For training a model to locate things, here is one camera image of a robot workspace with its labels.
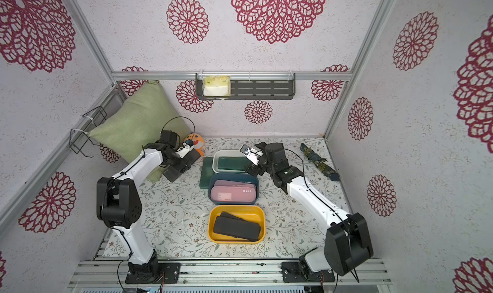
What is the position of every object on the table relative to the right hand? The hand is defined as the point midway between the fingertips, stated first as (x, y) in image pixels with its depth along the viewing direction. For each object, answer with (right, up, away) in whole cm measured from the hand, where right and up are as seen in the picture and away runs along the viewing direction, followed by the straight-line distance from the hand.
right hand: (252, 150), depth 81 cm
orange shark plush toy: (-29, +5, +27) cm, 40 cm away
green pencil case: (-23, -11, +22) cm, 34 cm away
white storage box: (-14, -1, +29) cm, 32 cm away
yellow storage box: (+1, -29, +8) cm, 31 cm away
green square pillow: (-50, +13, +4) cm, 52 cm away
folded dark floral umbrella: (+39, -6, +25) cm, 47 cm away
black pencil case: (-7, -33, +1) cm, 34 cm away
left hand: (-35, -6, +14) cm, 38 cm away
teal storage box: (-7, -14, +26) cm, 30 cm away
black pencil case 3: (-35, -9, +6) cm, 37 cm away
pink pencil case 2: (-12, -16, +17) cm, 26 cm away
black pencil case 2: (-12, -29, +6) cm, 32 cm away
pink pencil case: (-9, -20, +9) cm, 24 cm away
